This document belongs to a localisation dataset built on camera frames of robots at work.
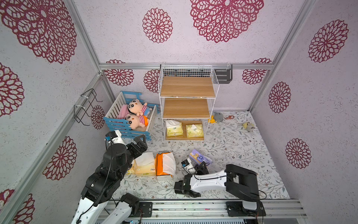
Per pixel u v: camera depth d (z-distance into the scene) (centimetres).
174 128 100
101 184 39
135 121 97
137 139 55
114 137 52
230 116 117
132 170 84
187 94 76
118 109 103
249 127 106
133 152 54
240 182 50
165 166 82
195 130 100
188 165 72
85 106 78
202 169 72
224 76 95
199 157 83
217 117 112
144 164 85
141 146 56
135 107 102
